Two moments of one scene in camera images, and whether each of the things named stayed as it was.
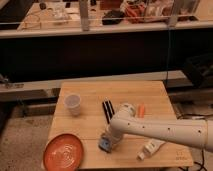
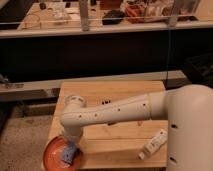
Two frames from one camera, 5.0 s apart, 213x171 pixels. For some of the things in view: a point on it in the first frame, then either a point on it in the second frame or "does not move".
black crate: (200, 70) does not move
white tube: (150, 148) does not move
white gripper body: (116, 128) to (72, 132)
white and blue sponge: (105, 144) to (69, 152)
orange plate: (63, 152) does not move
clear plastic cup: (73, 102) does not move
